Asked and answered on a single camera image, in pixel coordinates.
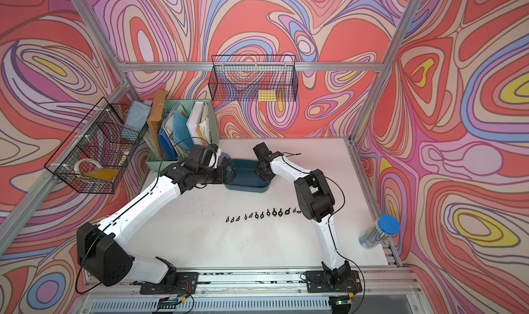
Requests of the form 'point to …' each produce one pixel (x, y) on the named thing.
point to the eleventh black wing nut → (238, 218)
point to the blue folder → (166, 147)
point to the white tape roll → (76, 169)
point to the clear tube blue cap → (386, 226)
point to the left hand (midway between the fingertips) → (228, 174)
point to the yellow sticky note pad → (266, 95)
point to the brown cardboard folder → (155, 120)
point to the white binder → (193, 120)
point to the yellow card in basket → (103, 173)
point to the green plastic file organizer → (175, 113)
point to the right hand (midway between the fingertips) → (259, 177)
